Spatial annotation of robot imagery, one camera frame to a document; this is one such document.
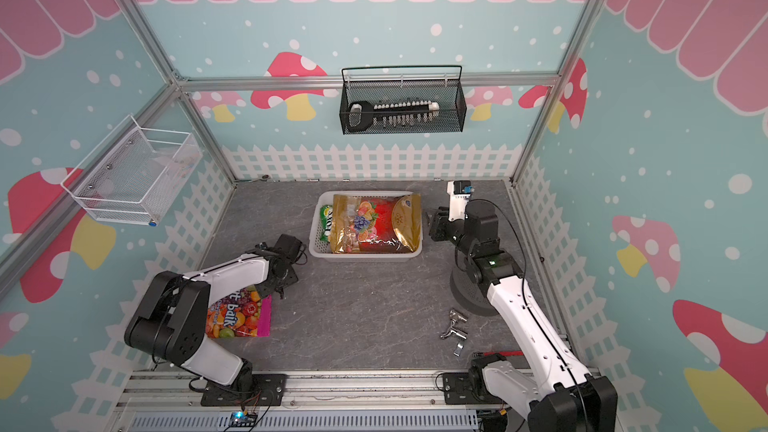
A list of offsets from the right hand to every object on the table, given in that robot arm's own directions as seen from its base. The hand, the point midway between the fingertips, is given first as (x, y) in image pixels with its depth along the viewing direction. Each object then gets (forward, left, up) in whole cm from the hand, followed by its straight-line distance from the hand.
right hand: (431, 208), depth 76 cm
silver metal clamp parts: (-18, -7, -27) cm, 33 cm away
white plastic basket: (+2, +33, -22) cm, 39 cm away
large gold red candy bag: (+6, +15, -15) cm, 22 cm away
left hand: (-8, +46, -27) cm, 54 cm away
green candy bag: (+10, +32, -19) cm, 39 cm away
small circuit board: (-42, +48, -30) cm, 70 cm away
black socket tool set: (+31, +18, +8) cm, 36 cm away
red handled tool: (-31, -14, -14) cm, 37 cm away
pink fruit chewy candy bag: (-17, +54, -25) cm, 62 cm away
